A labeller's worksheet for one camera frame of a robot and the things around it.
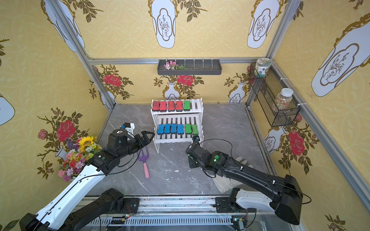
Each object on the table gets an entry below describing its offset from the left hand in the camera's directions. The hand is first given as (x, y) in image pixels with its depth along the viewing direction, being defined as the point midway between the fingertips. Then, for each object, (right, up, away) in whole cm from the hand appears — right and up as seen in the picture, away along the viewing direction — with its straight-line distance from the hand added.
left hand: (146, 136), depth 76 cm
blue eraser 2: (+10, +3, +12) cm, 15 cm away
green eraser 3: (+27, +1, +11) cm, 29 cm away
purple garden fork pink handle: (-5, -16, +15) cm, 22 cm away
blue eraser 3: (+13, +3, +12) cm, 18 cm away
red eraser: (+4, +16, +4) cm, 17 cm away
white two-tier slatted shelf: (+15, +8, +19) cm, 25 cm away
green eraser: (+22, +17, +5) cm, 28 cm away
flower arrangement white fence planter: (-35, -8, 0) cm, 36 cm away
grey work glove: (+44, -28, +4) cm, 52 cm away
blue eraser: (+6, +3, +13) cm, 14 cm away
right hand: (+25, -11, +3) cm, 27 cm away
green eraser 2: (+23, +2, +12) cm, 26 cm away
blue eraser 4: (+18, +3, +12) cm, 21 cm away
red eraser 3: (+13, +17, +5) cm, 22 cm away
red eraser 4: (+17, +16, +4) cm, 24 cm away
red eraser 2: (+8, +16, +6) cm, 19 cm away
